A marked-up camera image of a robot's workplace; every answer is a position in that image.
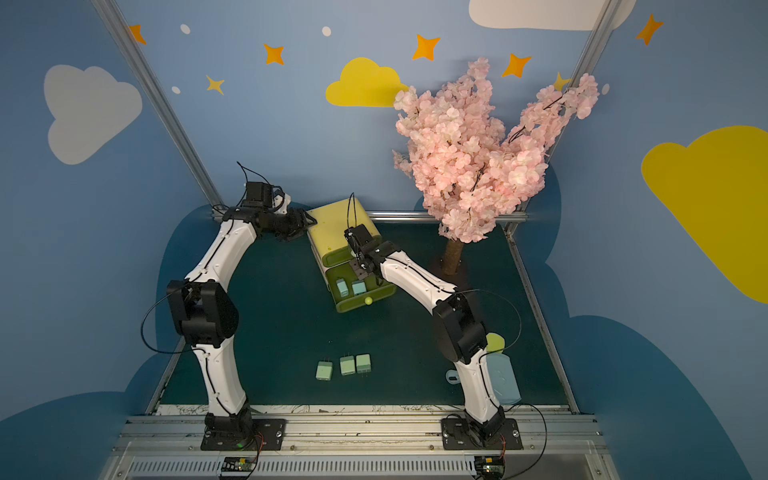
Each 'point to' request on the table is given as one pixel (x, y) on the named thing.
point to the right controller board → (490, 467)
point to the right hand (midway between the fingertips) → (370, 258)
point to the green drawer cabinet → (326, 227)
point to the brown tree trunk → (454, 250)
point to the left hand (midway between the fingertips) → (309, 221)
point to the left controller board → (239, 464)
